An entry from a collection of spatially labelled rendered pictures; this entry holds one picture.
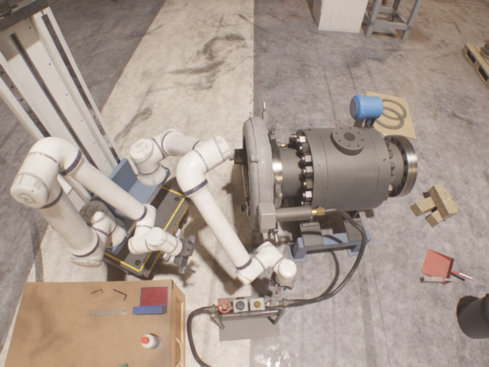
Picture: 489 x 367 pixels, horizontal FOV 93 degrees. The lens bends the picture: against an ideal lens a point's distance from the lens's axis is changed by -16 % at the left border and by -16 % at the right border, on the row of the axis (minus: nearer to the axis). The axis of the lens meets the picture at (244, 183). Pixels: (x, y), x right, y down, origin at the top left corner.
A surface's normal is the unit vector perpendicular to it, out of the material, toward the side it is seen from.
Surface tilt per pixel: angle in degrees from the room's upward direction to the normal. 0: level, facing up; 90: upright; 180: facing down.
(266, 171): 35
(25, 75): 90
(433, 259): 0
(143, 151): 9
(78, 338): 0
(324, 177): 44
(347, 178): 48
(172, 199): 0
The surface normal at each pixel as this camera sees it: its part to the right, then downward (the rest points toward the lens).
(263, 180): 0.04, 0.11
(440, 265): 0.00, -0.58
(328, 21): -0.03, 0.82
